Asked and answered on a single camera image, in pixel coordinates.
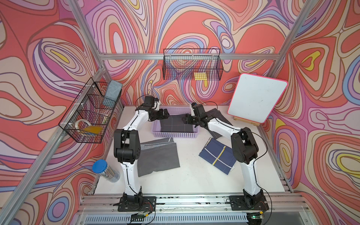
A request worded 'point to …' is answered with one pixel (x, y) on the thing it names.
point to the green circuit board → (138, 217)
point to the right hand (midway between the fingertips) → (187, 121)
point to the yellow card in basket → (96, 130)
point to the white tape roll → (76, 126)
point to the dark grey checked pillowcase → (175, 123)
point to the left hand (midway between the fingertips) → (164, 114)
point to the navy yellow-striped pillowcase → (219, 155)
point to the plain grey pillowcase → (157, 155)
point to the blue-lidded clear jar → (101, 167)
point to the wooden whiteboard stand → (246, 121)
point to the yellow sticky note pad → (200, 76)
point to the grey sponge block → (113, 92)
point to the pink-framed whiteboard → (255, 98)
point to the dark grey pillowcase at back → (215, 113)
